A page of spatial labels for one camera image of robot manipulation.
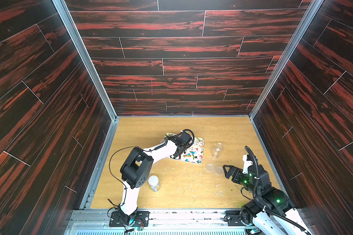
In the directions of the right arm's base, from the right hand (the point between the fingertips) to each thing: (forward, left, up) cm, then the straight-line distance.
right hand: (233, 167), depth 75 cm
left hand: (+19, +38, -5) cm, 43 cm away
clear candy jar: (+16, +4, -7) cm, 18 cm away
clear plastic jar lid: (+7, +9, -16) cm, 20 cm away
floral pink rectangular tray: (+17, +19, -15) cm, 29 cm away
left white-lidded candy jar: (-8, +41, -4) cm, 42 cm away
